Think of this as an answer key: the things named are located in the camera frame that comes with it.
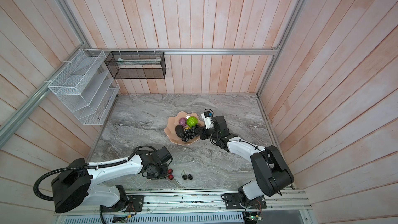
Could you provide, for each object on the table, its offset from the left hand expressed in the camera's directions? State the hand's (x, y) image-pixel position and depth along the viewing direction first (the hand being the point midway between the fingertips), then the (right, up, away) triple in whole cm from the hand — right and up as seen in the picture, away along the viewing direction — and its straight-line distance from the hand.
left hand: (163, 179), depth 80 cm
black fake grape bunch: (+13, +23, +10) cm, 28 cm away
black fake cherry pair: (+11, +2, -1) cm, 11 cm away
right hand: (+18, +26, +8) cm, 32 cm away
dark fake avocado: (+7, +24, +15) cm, 29 cm away
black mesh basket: (-24, +68, +24) cm, 76 cm away
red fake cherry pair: (+4, +2, -1) cm, 5 cm away
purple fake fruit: (+9, +30, +18) cm, 35 cm away
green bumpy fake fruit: (+15, +30, +15) cm, 36 cm away
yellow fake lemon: (+12, +26, +13) cm, 31 cm away
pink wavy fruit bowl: (+2, +30, +21) cm, 36 cm away
